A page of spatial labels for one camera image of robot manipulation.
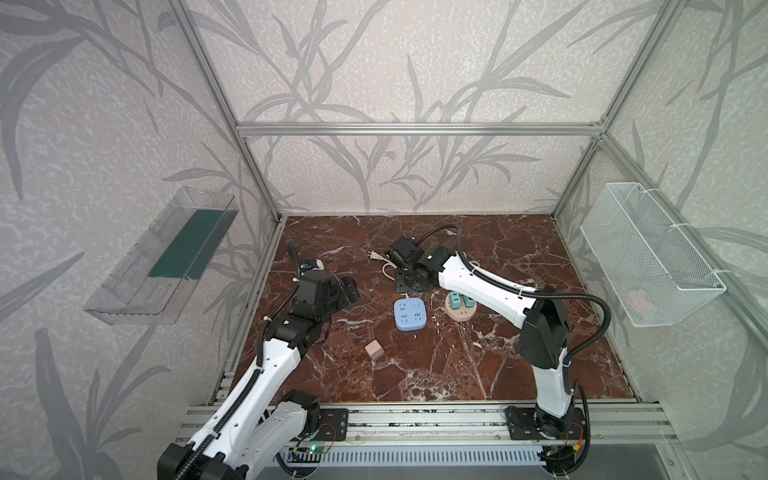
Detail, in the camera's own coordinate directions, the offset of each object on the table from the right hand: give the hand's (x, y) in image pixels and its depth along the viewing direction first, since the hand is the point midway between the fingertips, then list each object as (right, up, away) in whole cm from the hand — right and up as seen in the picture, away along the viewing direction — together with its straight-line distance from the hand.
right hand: (403, 275), depth 86 cm
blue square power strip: (+2, -13, +5) cm, 14 cm away
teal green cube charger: (+16, -9, +4) cm, 19 cm away
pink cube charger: (-8, -21, -2) cm, 23 cm away
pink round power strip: (+19, -12, +5) cm, 23 cm away
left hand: (-15, 0, -6) cm, 16 cm away
